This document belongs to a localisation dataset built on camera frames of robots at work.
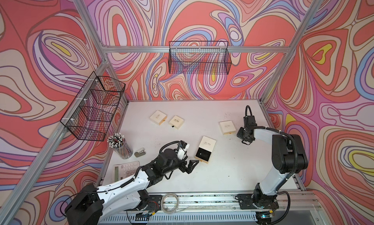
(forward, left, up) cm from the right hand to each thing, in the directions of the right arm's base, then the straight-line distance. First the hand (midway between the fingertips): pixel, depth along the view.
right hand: (242, 138), depth 98 cm
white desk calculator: (-21, +74, +5) cm, 77 cm away
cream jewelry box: (+17, +59, +5) cm, 62 cm away
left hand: (-18, +34, +13) cm, 41 cm away
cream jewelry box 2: (-8, +26, +4) cm, 28 cm away
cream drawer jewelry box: (+7, +9, +4) cm, 13 cm away
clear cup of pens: (-10, +75, +20) cm, 78 cm away
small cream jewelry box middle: (+12, +45, +5) cm, 47 cm away
